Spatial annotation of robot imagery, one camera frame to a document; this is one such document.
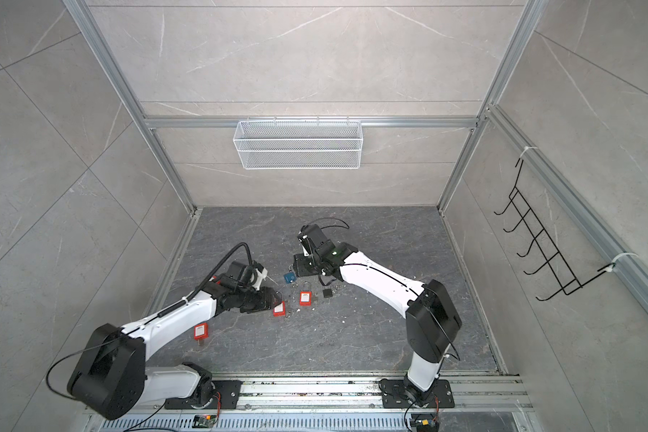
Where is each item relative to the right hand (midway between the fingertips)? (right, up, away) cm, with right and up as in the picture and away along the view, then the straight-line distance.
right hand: (300, 264), depth 84 cm
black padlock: (+9, -11, +9) cm, 17 cm away
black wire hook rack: (+62, +2, -20) cm, 65 cm away
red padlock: (-7, -16, +3) cm, 17 cm away
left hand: (-8, -11, +2) cm, 14 cm away
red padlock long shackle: (+1, -12, +6) cm, 14 cm away
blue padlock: (-5, -7, +13) cm, 15 cm away
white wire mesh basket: (-3, +44, +17) cm, 47 cm away
